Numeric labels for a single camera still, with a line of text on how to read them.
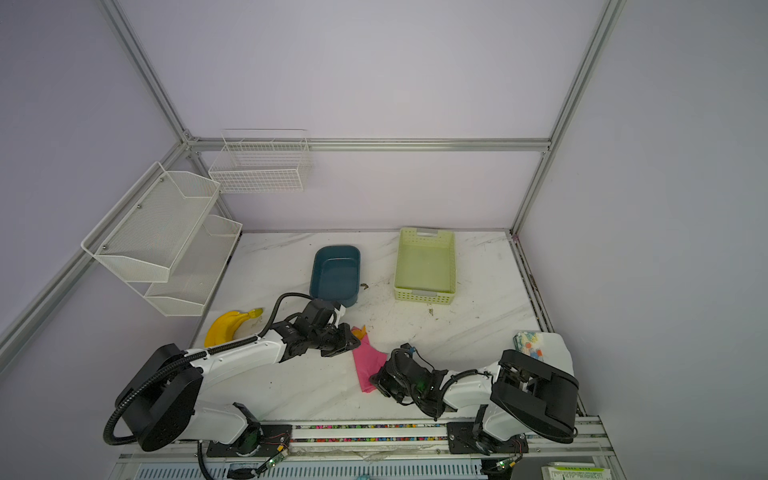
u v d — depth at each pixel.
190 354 0.47
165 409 0.42
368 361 0.86
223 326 0.89
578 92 0.80
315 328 0.69
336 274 1.02
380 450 0.73
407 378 0.64
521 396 0.44
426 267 1.11
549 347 0.84
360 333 0.91
